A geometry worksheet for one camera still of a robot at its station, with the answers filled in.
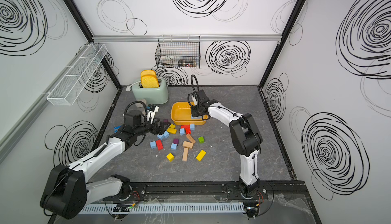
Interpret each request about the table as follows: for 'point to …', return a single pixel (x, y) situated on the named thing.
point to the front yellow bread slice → (149, 81)
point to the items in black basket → (187, 63)
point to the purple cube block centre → (175, 141)
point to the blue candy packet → (115, 129)
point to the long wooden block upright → (185, 154)
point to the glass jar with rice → (139, 104)
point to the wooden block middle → (187, 144)
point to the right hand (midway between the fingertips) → (194, 111)
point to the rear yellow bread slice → (148, 72)
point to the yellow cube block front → (170, 157)
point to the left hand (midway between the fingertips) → (164, 121)
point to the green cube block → (201, 140)
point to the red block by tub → (187, 128)
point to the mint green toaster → (152, 95)
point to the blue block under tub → (192, 127)
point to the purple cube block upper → (165, 120)
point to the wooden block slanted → (190, 138)
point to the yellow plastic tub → (181, 114)
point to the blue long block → (200, 117)
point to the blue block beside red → (182, 131)
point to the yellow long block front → (201, 155)
